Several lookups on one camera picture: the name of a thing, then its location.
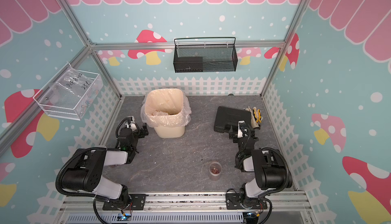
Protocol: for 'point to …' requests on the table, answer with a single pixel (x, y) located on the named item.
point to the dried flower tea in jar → (215, 171)
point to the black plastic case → (225, 117)
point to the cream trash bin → (175, 132)
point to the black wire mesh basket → (207, 58)
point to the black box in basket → (190, 64)
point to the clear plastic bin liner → (162, 108)
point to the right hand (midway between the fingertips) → (240, 125)
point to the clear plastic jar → (218, 165)
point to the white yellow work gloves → (256, 117)
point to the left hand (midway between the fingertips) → (139, 125)
